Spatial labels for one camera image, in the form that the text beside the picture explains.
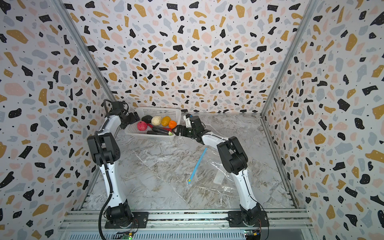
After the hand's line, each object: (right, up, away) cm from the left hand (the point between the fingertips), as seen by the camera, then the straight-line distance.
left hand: (134, 116), depth 105 cm
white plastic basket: (+27, +3, +8) cm, 28 cm away
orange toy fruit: (+26, -6, +4) cm, 27 cm away
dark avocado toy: (+8, -2, +5) cm, 9 cm away
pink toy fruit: (+5, -7, +1) cm, 9 cm away
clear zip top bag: (+52, -37, -16) cm, 66 cm away
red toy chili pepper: (+23, -9, +6) cm, 25 cm away
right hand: (+30, -8, -10) cm, 33 cm away
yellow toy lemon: (+21, -3, +5) cm, 22 cm away
